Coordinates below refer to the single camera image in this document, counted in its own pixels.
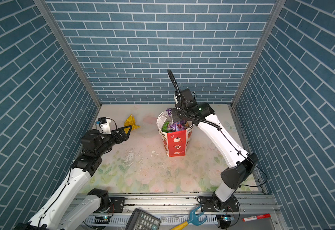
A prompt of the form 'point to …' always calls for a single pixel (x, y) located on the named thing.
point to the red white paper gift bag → (175, 143)
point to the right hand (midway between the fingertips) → (174, 111)
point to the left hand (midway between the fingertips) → (127, 128)
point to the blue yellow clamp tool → (194, 219)
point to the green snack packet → (164, 128)
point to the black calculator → (140, 220)
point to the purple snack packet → (173, 125)
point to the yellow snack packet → (130, 121)
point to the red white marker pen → (255, 217)
